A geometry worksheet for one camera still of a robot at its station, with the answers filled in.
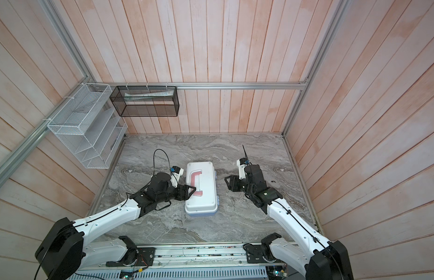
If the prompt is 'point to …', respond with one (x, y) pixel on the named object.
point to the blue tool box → (209, 214)
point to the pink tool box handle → (197, 193)
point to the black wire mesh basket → (146, 101)
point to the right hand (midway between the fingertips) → (229, 178)
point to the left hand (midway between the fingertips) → (190, 191)
